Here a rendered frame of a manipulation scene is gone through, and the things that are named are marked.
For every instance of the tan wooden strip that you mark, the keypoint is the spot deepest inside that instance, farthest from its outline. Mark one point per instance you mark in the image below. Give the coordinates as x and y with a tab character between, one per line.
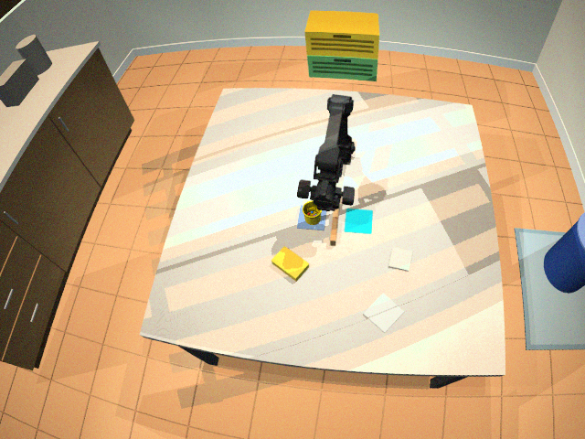
334	227

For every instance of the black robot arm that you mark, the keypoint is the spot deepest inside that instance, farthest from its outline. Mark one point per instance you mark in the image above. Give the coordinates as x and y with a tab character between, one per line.
334	152

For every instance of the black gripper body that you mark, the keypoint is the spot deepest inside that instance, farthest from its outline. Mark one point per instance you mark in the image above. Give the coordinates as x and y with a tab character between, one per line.
348	193

